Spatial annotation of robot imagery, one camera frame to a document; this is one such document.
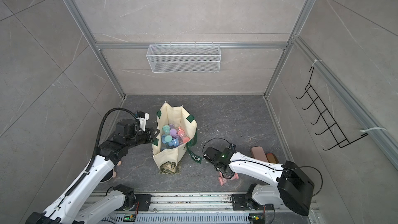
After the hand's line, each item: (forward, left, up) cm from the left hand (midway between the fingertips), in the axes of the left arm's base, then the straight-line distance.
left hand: (161, 129), depth 75 cm
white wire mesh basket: (+48, -10, +10) cm, 50 cm away
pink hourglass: (+7, -7, -16) cm, 19 cm away
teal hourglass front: (+8, +1, -12) cm, 15 cm away
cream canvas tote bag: (-11, -5, -6) cm, 14 cm away
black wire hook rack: (-13, -76, +9) cm, 78 cm away
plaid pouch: (-9, -59, -20) cm, 63 cm away
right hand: (-14, -31, -19) cm, 39 cm away
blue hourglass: (-1, -5, -13) cm, 14 cm away
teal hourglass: (0, -1, -10) cm, 10 cm away
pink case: (-6, -53, -20) cm, 57 cm away
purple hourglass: (+7, -3, -14) cm, 16 cm away
